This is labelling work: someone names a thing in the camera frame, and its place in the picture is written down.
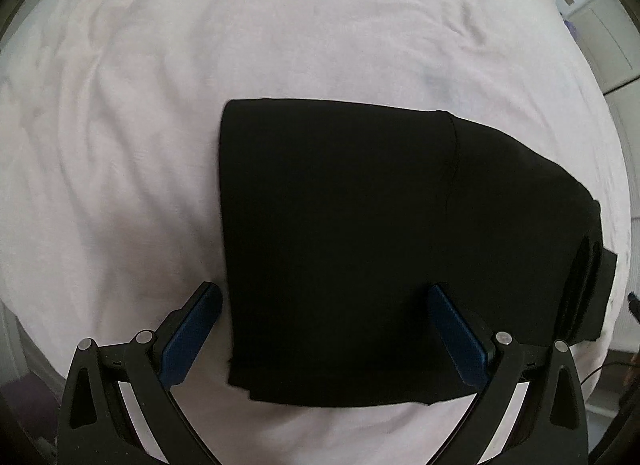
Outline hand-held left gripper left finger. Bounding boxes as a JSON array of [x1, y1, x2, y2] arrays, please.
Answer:
[[56, 282, 223, 465]]

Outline black cable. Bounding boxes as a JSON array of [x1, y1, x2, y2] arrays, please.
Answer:
[[579, 352, 640, 387]]

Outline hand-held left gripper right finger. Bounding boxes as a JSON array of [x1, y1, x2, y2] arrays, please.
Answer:
[[426, 283, 591, 465]]

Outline black pants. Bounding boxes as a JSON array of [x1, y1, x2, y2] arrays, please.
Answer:
[[218, 97, 619, 405]]

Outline white wardrobe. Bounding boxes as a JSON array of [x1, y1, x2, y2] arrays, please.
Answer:
[[542, 0, 640, 96]]

